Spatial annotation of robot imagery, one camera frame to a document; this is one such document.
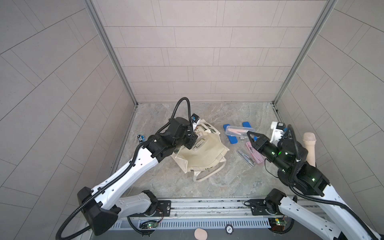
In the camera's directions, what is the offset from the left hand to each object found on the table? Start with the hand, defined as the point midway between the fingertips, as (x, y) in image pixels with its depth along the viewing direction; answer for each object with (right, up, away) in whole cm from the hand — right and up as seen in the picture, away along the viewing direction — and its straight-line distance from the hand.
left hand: (196, 132), depth 72 cm
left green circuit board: (-21, -40, -7) cm, 46 cm away
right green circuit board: (+37, -42, -4) cm, 56 cm away
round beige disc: (+2, -43, -9) cm, 44 cm away
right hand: (+20, 0, -9) cm, 22 cm away
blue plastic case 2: (+23, -8, +24) cm, 34 cm away
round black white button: (+15, -43, -6) cm, 46 cm away
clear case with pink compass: (+19, +1, -6) cm, 20 cm away
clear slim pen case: (+30, -18, +15) cm, 38 cm away
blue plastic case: (+35, +1, +32) cm, 48 cm away
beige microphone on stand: (+48, -2, -9) cm, 49 cm away
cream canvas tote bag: (+6, -15, +11) cm, 19 cm away
